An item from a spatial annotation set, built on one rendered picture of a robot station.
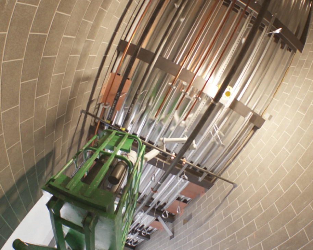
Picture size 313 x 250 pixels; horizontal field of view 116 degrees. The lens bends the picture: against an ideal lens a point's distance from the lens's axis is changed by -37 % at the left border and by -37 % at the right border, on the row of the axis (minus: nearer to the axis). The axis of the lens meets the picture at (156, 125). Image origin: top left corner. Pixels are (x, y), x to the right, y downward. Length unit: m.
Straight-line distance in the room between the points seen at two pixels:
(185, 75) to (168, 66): 0.32
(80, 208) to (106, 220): 0.21
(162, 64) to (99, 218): 2.31
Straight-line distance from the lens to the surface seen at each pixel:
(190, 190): 4.12
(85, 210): 1.23
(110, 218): 1.18
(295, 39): 3.58
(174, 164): 2.48
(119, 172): 1.51
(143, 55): 2.68
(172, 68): 2.61
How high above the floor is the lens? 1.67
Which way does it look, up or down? 66 degrees up
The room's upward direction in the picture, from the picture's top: 20 degrees clockwise
